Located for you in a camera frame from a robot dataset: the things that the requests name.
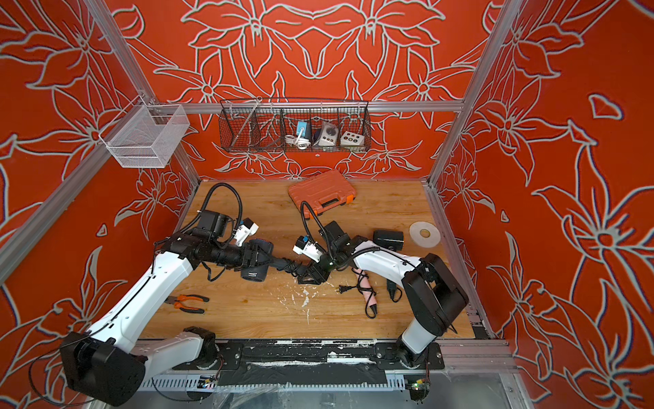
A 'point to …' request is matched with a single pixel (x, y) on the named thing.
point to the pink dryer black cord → (342, 288)
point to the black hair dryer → (266, 260)
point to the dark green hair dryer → (391, 239)
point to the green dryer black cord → (399, 296)
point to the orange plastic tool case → (322, 192)
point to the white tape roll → (425, 233)
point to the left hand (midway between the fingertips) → (267, 260)
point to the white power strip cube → (351, 139)
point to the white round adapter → (329, 135)
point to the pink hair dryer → (372, 304)
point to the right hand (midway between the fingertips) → (298, 277)
